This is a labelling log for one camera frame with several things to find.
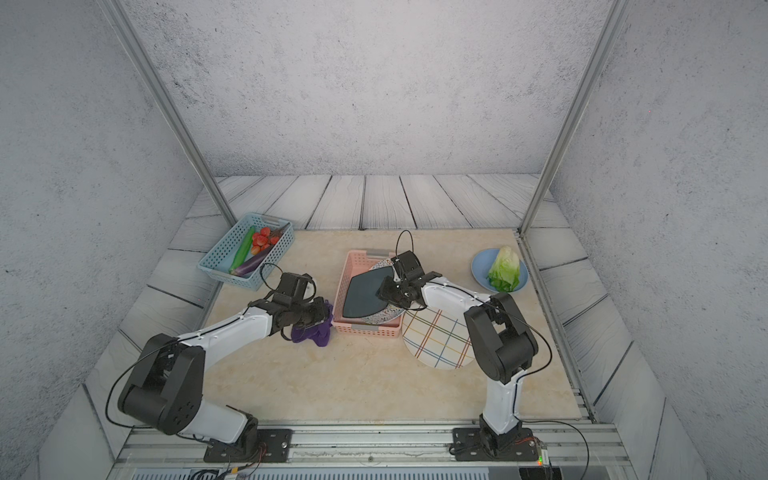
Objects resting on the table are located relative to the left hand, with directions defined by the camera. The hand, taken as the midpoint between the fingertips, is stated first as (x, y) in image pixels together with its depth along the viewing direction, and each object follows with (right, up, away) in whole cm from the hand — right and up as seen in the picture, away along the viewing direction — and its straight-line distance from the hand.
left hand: (337, 312), depth 90 cm
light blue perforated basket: (-38, +19, +25) cm, 49 cm away
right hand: (+12, +5, +2) cm, 14 cm away
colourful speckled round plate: (+16, 0, +1) cm, 16 cm away
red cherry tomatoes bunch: (-32, +22, +21) cm, 44 cm away
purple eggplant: (-34, +13, +17) cm, 41 cm away
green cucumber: (-39, +19, +23) cm, 49 cm away
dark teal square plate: (+6, +2, +12) cm, 13 cm away
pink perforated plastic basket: (+2, +14, +16) cm, 21 cm away
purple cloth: (-5, -5, -3) cm, 8 cm away
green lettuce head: (+54, +12, +12) cm, 57 cm away
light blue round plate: (+49, +14, +19) cm, 54 cm away
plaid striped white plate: (+30, -8, +1) cm, 31 cm away
